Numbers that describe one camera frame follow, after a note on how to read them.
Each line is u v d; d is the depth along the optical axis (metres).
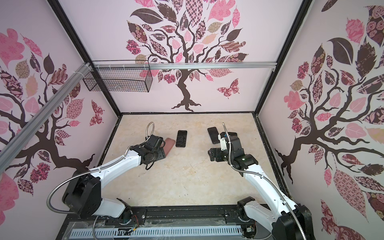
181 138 1.16
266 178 0.48
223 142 0.73
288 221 0.38
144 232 0.70
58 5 0.67
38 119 0.59
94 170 0.46
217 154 0.70
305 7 0.69
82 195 0.42
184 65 0.93
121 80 1.21
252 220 0.59
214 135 1.07
